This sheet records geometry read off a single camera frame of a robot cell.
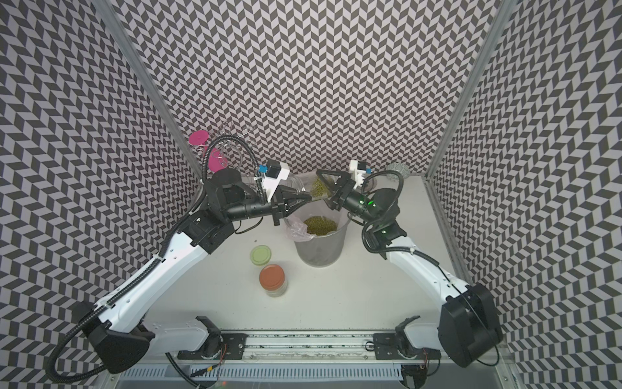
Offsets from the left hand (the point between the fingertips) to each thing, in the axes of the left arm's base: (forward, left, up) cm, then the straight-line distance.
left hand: (308, 199), depth 59 cm
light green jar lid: (+4, +21, -38) cm, 44 cm away
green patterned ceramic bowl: (+47, -41, -34) cm, 71 cm away
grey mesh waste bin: (0, -4, -27) cm, 28 cm away
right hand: (+6, -1, -1) cm, 6 cm away
